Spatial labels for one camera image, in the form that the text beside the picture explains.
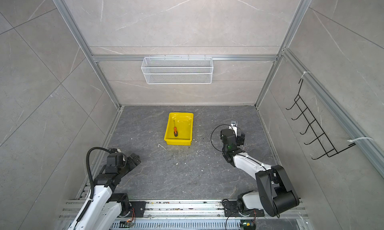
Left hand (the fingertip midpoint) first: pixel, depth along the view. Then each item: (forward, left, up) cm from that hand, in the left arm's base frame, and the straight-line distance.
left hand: (132, 157), depth 84 cm
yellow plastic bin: (+30, -29, -8) cm, 43 cm away
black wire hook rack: (-11, -91, +25) cm, 95 cm away
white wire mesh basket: (+52, -25, +22) cm, 62 cm away
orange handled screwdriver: (+22, -23, -6) cm, 32 cm away
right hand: (+13, -60, +6) cm, 62 cm away
